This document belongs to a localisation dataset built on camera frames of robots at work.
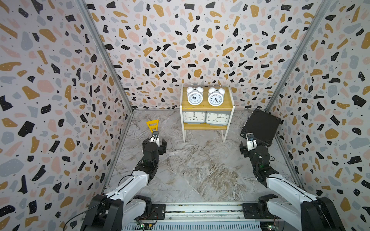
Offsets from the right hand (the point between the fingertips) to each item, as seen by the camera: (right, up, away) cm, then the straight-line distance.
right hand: (250, 140), depth 85 cm
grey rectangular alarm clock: (-33, +14, +4) cm, 36 cm away
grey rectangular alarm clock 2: (-20, +12, +4) cm, 24 cm away
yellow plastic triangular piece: (-62, +7, +24) cm, 67 cm away
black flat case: (+19, +8, +24) cm, 32 cm away
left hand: (-56, +1, 0) cm, 56 cm away
